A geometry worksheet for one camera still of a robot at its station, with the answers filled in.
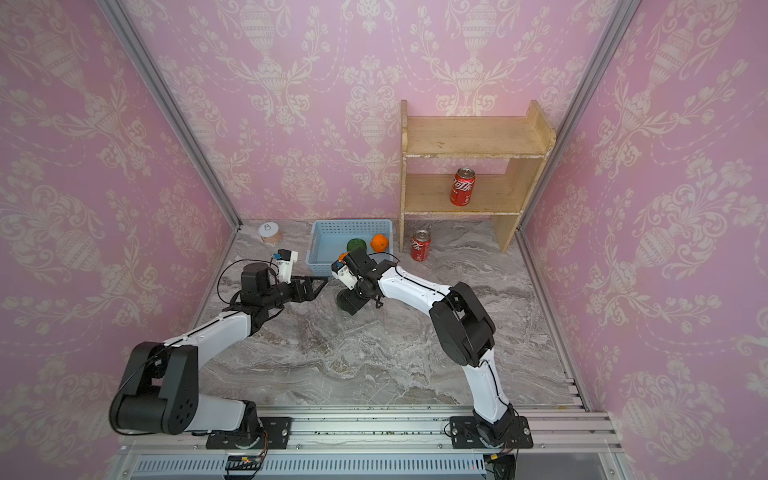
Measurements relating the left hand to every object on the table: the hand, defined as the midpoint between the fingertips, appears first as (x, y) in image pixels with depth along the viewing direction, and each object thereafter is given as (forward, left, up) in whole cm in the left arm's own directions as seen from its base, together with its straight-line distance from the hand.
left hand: (318, 281), depth 88 cm
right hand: (-1, -10, -7) cm, 12 cm away
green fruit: (+23, -8, -9) cm, 26 cm away
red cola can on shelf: (+23, -43, +17) cm, 52 cm away
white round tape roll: (+27, +24, -8) cm, 38 cm away
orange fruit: (+23, -17, -8) cm, 30 cm away
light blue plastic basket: (+24, +2, -8) cm, 26 cm away
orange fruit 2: (+15, -4, -7) cm, 17 cm away
